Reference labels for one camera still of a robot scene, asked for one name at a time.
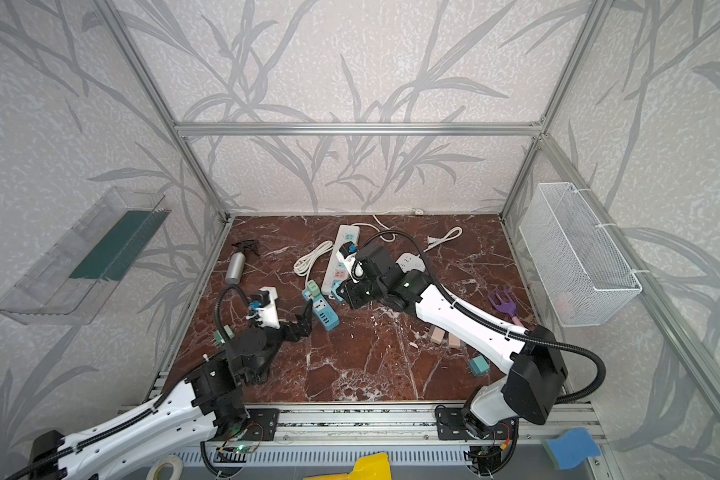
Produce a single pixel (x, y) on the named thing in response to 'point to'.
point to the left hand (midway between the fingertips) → (301, 293)
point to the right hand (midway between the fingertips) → (341, 280)
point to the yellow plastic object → (367, 467)
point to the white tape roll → (178, 467)
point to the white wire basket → (583, 278)
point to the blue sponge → (572, 448)
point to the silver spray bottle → (237, 261)
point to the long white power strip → (336, 272)
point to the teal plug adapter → (478, 365)
